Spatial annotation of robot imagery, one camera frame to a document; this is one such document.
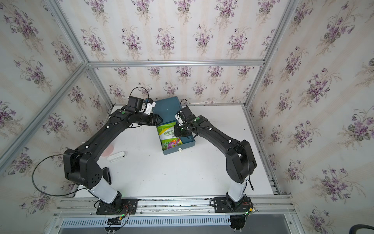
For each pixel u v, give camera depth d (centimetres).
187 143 75
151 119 73
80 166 43
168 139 82
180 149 77
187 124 67
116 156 88
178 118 75
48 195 41
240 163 46
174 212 73
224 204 73
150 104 76
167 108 88
